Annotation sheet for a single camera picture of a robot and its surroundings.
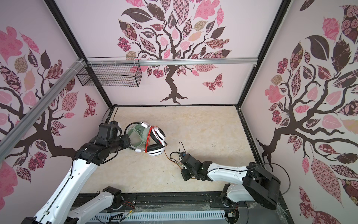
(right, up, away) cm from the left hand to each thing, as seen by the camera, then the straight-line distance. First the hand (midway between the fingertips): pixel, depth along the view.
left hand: (130, 142), depth 73 cm
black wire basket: (-36, +51, +48) cm, 79 cm away
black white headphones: (+15, -1, -3) cm, 15 cm away
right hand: (+28, -19, +10) cm, 36 cm away
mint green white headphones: (-3, +1, +20) cm, 21 cm away
